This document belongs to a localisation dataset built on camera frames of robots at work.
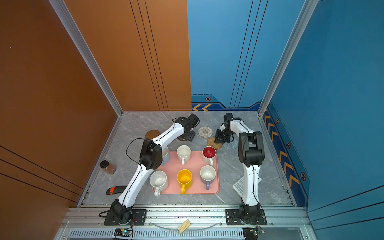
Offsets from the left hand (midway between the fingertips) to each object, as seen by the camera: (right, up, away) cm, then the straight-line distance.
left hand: (188, 134), depth 105 cm
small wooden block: (0, -42, -36) cm, 55 cm away
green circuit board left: (-29, -45, -35) cm, 64 cm away
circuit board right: (+33, -45, -35) cm, 66 cm away
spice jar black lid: (-43, -18, -22) cm, 52 cm away
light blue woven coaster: (+29, -7, -6) cm, 31 cm away
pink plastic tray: (+5, -18, -12) cm, 22 cm away
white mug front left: (-15, -25, -21) cm, 36 cm away
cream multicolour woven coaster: (+13, +1, +1) cm, 13 cm away
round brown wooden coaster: (-27, 0, +2) cm, 27 cm away
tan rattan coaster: (+16, -5, -3) cm, 17 cm away
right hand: (+19, -4, -3) cm, 20 cm away
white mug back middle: (-2, -11, -14) cm, 18 cm away
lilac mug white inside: (+13, -22, -19) cm, 32 cm away
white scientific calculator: (+30, -28, -23) cm, 47 cm away
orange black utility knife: (-39, -29, -25) cm, 55 cm away
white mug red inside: (+14, -12, -11) cm, 22 cm away
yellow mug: (-1, -24, -21) cm, 32 cm away
